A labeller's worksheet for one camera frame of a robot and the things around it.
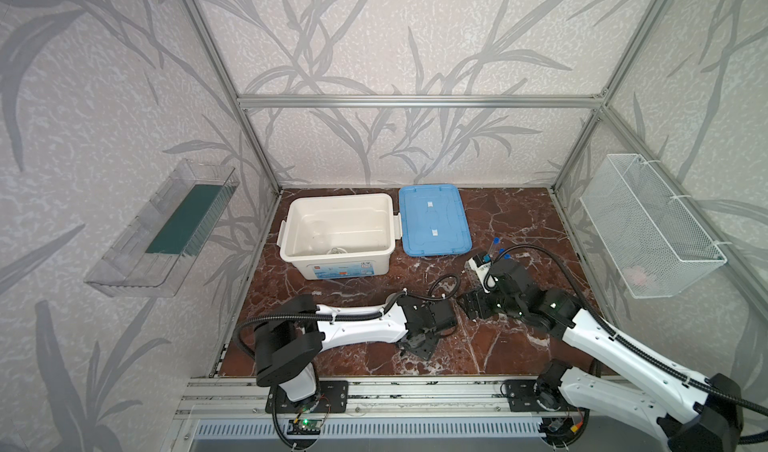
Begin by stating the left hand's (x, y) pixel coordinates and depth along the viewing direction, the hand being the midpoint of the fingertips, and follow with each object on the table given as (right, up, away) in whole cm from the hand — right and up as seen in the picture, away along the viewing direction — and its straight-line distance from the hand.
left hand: (424, 340), depth 80 cm
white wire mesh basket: (+49, +27, -17) cm, 58 cm away
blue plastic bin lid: (+5, +32, +31) cm, 44 cm away
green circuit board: (-30, -18, -8) cm, 36 cm away
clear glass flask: (-26, +23, +12) cm, 37 cm away
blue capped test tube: (+17, +26, -12) cm, 33 cm away
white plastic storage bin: (-29, +26, +23) cm, 45 cm away
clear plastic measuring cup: (-36, +26, +23) cm, 50 cm away
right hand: (+12, +15, -2) cm, 19 cm away
